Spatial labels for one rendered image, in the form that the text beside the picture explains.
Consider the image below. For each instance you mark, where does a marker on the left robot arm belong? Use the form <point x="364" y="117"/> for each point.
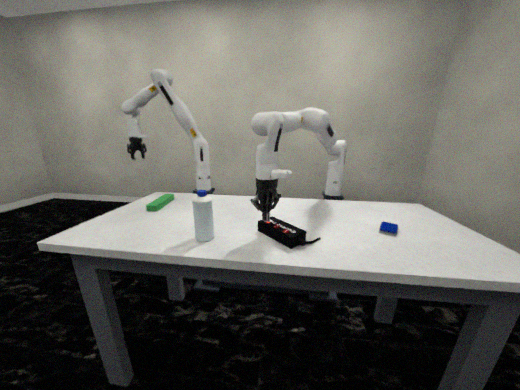
<point x="273" y="125"/>

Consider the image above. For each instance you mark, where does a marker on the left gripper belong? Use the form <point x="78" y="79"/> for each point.
<point x="266" y="194"/>

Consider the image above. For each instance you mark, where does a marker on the green rectangular block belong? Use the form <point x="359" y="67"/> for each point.
<point x="160" y="202"/>

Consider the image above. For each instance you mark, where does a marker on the black power strip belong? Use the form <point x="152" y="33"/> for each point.
<point x="284" y="233"/>

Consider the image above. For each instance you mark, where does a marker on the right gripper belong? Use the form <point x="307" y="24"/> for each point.
<point x="133" y="147"/>

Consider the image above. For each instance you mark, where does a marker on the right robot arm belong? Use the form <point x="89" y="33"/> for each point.
<point x="160" y="79"/>

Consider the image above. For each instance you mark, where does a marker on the white bottle with blue cap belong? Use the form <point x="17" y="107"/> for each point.
<point x="203" y="216"/>

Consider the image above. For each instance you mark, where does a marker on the small blue rectangular block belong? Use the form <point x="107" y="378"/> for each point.
<point x="388" y="228"/>

